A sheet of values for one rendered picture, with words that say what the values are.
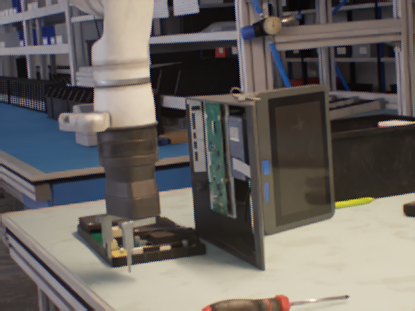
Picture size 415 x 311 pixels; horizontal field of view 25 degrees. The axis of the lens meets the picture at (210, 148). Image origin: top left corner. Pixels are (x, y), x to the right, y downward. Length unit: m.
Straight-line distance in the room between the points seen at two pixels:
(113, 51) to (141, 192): 0.17
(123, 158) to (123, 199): 0.05
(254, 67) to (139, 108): 1.75
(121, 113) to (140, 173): 0.08
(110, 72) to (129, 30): 0.06
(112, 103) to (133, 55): 0.06
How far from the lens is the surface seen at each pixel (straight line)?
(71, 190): 2.81
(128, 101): 1.15
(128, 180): 1.16
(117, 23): 1.14
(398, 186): 1.64
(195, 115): 1.38
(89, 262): 1.31
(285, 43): 2.95
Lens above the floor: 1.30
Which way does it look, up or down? 7 degrees down
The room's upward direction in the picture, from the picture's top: 4 degrees counter-clockwise
